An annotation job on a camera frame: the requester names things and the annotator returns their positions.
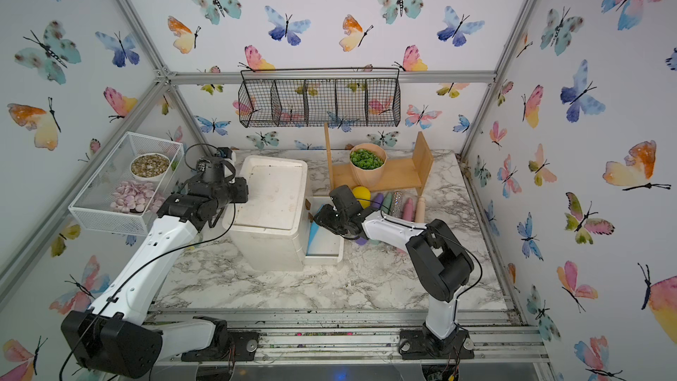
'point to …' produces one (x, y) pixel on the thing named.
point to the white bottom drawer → (328, 247)
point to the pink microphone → (408, 213)
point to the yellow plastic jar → (363, 193)
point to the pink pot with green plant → (368, 161)
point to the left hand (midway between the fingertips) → (245, 180)
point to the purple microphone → (376, 203)
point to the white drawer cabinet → (271, 229)
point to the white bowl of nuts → (150, 167)
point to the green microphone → (386, 202)
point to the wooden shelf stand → (398, 175)
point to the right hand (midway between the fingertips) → (316, 218)
